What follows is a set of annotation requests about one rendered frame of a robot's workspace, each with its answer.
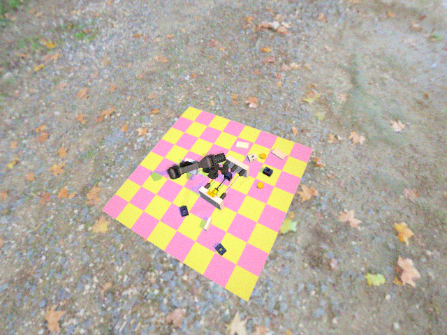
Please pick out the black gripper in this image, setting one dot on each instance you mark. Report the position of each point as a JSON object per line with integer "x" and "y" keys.
{"x": 224, "y": 169}

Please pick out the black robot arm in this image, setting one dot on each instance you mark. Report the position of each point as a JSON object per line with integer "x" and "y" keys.
{"x": 208, "y": 161}

